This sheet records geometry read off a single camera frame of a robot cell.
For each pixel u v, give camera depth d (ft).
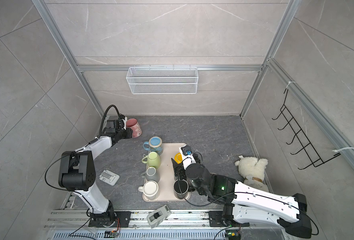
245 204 1.50
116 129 2.49
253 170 2.66
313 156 2.00
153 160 2.77
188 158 1.73
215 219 2.39
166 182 2.87
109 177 2.81
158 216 2.34
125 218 2.39
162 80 3.31
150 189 2.50
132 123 3.26
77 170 1.59
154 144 2.96
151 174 2.58
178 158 2.81
